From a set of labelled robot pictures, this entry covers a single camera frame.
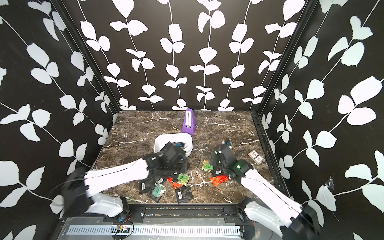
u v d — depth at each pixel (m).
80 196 0.39
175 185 0.82
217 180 0.85
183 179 0.85
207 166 0.91
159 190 0.82
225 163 0.58
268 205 0.47
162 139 0.97
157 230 0.70
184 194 0.80
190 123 1.01
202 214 0.75
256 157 0.93
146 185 0.83
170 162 0.58
